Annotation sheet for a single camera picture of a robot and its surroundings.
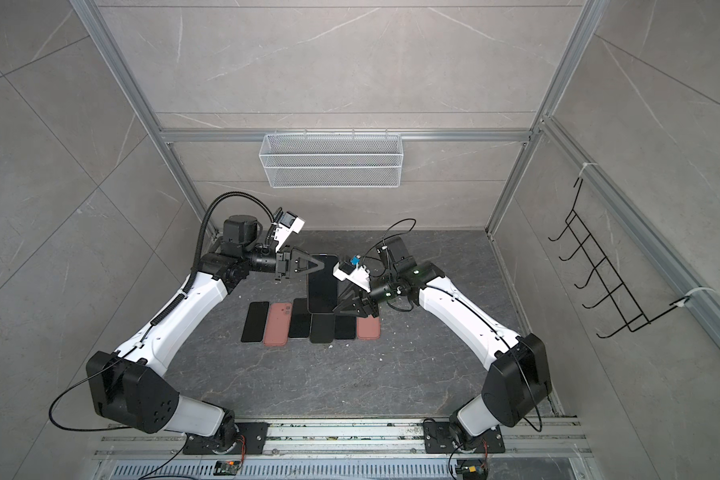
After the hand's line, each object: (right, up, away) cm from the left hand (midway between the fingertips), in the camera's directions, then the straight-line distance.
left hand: (322, 263), depth 67 cm
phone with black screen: (-25, -20, +25) cm, 41 cm away
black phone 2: (-11, -19, +28) cm, 36 cm away
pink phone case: (-18, -21, +27) cm, 39 cm away
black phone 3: (+3, -21, +25) cm, 33 cm away
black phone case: (-4, -21, +25) cm, 34 cm away
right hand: (+4, -10, +5) cm, 12 cm away
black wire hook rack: (+65, -3, -1) cm, 65 cm away
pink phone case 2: (+11, -22, +27) cm, 36 cm away
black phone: (0, -5, 0) cm, 5 cm away
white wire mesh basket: (+1, +34, +33) cm, 48 cm away
